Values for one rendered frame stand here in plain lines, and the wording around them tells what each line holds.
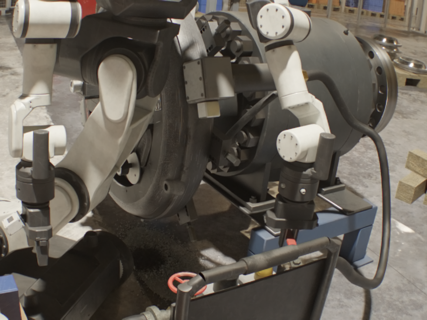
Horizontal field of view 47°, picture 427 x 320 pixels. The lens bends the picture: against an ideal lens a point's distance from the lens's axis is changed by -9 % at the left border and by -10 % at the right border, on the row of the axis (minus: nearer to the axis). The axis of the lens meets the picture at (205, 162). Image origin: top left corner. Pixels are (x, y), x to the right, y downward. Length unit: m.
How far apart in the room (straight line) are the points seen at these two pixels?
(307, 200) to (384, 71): 1.08
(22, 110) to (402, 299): 1.48
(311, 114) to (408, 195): 1.66
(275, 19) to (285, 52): 0.08
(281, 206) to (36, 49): 0.61
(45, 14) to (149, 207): 0.76
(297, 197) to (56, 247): 0.85
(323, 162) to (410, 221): 1.52
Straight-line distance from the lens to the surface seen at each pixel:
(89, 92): 1.73
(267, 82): 1.38
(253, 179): 1.83
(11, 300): 0.83
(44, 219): 1.12
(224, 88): 1.28
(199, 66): 1.27
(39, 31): 1.02
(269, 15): 1.10
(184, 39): 1.39
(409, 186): 2.74
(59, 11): 1.02
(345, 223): 1.92
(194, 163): 1.41
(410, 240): 2.41
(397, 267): 2.17
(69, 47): 1.17
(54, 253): 1.67
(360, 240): 2.06
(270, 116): 1.62
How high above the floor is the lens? 1.08
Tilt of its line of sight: 23 degrees down
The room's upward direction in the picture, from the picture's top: 6 degrees clockwise
